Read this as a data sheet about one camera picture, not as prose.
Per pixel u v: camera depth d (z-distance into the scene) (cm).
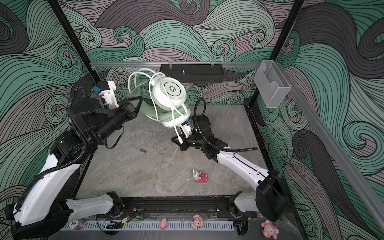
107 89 45
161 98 39
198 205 76
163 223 68
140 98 53
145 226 70
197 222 67
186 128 66
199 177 79
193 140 69
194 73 97
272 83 79
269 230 65
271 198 40
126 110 44
